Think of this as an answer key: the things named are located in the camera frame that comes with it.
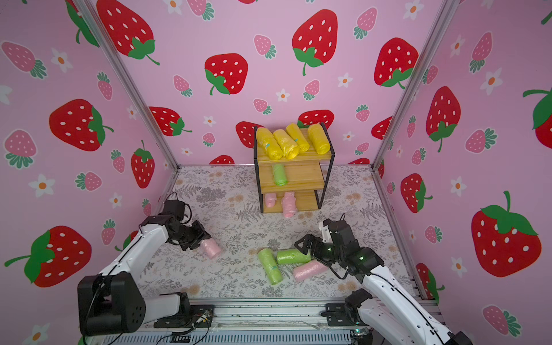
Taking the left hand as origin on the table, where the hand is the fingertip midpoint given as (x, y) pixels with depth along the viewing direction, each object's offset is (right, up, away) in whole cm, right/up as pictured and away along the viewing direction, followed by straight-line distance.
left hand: (210, 236), depth 85 cm
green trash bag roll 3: (+33, -8, -2) cm, 34 cm away
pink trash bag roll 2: (+23, +14, +15) cm, 31 cm away
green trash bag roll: (+28, +26, +5) cm, 38 cm away
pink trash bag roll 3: (+32, +11, +14) cm, 37 cm away
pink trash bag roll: (+2, -3, -6) cm, 7 cm away
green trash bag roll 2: (+25, -11, -2) cm, 27 cm away
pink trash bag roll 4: (+39, -12, -4) cm, 41 cm away
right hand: (+37, -2, -10) cm, 39 cm away
